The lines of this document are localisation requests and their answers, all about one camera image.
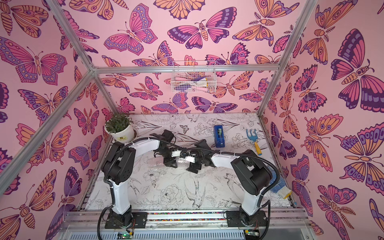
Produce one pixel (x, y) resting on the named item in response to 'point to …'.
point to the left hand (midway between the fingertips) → (176, 160)
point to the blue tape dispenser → (219, 138)
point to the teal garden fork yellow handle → (254, 138)
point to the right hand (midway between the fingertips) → (190, 158)
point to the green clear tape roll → (219, 131)
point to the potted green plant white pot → (120, 126)
